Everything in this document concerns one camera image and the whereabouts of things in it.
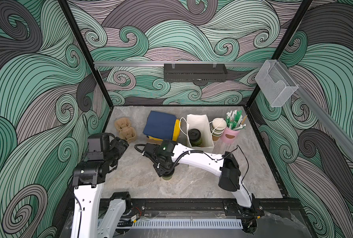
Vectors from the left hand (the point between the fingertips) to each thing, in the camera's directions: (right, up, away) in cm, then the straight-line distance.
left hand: (124, 143), depth 67 cm
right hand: (+18, -16, +9) cm, 25 cm away
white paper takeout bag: (+39, +9, +16) cm, 43 cm away
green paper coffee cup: (+38, -4, +23) cm, 45 cm away
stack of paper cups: (+50, +6, +22) cm, 55 cm away
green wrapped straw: (+63, +13, +23) cm, 68 cm away
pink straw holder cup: (+59, 0, +25) cm, 64 cm away
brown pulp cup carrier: (-9, +3, +31) cm, 32 cm away
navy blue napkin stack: (+13, +6, +34) cm, 37 cm away
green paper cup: (+19, -23, +14) cm, 33 cm away
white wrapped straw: (+59, +13, +23) cm, 65 cm away
